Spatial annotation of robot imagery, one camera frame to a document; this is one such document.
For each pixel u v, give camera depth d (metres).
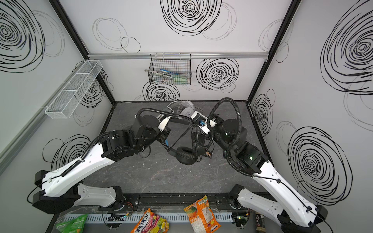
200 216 0.67
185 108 1.09
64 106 0.72
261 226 0.65
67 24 0.77
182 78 0.87
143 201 0.75
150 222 0.66
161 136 0.55
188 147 0.66
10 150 0.52
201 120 0.46
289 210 0.39
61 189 0.39
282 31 0.81
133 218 0.70
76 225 0.65
